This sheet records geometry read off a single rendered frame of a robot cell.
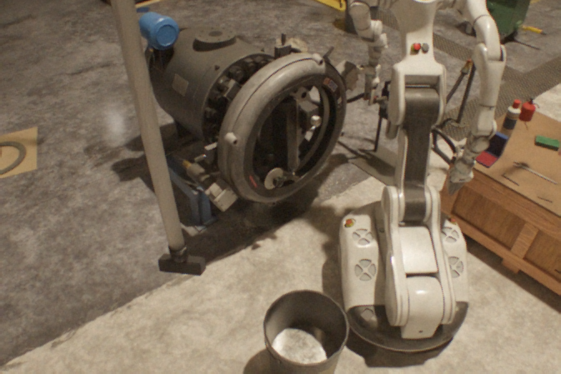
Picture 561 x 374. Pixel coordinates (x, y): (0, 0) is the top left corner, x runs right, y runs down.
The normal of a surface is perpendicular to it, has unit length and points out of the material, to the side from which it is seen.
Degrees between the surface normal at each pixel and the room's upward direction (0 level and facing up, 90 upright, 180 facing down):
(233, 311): 0
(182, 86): 62
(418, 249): 15
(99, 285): 0
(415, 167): 73
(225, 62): 20
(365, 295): 38
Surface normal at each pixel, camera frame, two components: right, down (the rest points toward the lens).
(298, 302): 0.09, 0.59
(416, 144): 0.01, 0.39
